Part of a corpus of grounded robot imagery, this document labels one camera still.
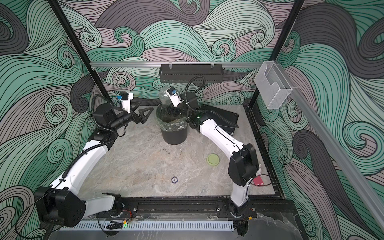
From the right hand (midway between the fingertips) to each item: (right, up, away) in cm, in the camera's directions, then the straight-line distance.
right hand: (167, 101), depth 77 cm
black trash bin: (+1, -23, +24) cm, 33 cm away
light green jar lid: (+27, -35, +13) cm, 46 cm away
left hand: (-9, -2, -7) cm, 12 cm away
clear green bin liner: (+4, -13, +1) cm, 13 cm away
